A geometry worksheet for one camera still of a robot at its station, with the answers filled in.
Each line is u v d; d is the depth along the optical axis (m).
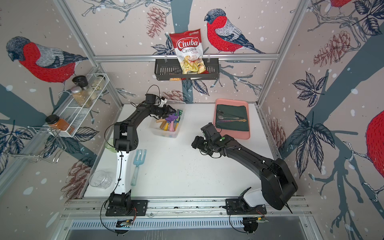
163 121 1.06
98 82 0.86
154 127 1.07
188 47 0.82
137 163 0.88
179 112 1.10
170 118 1.04
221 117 1.10
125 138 0.65
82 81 0.73
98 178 0.81
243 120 1.10
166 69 0.95
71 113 0.74
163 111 0.96
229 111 1.14
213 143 0.63
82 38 0.82
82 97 0.72
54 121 0.59
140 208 0.73
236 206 0.73
